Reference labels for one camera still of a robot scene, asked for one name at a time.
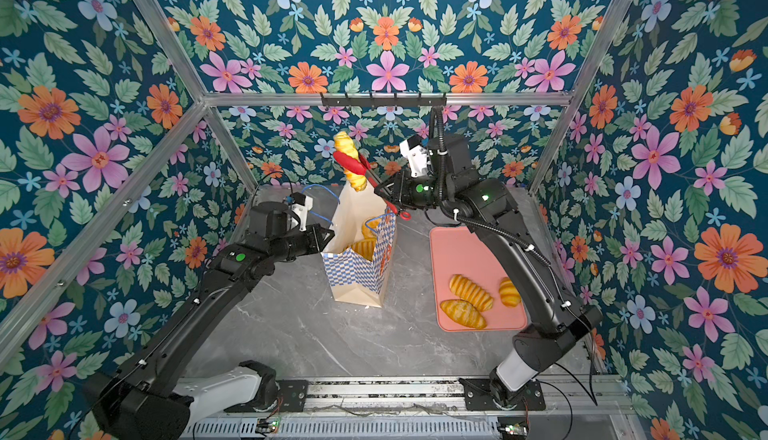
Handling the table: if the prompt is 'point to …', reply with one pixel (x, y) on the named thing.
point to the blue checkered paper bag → (355, 279)
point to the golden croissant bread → (463, 312)
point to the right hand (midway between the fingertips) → (379, 186)
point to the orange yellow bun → (367, 232)
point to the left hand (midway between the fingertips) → (338, 226)
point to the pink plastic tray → (456, 250)
